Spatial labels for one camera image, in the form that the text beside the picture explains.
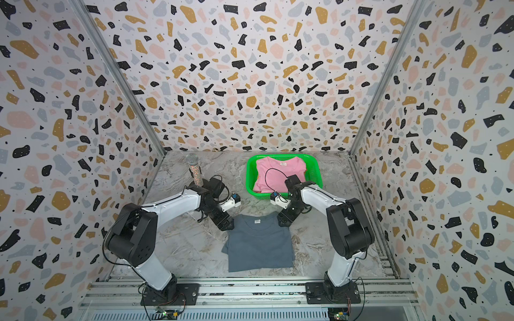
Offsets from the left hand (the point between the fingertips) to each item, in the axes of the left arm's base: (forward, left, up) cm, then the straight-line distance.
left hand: (229, 220), depth 89 cm
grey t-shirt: (-9, -12, -3) cm, 16 cm away
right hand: (+2, -26, -2) cm, 26 cm away
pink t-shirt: (+11, -19, +18) cm, 28 cm away
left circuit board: (-34, +18, -4) cm, 38 cm away
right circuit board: (-35, -42, -4) cm, 55 cm away
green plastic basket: (+26, -42, -1) cm, 50 cm away
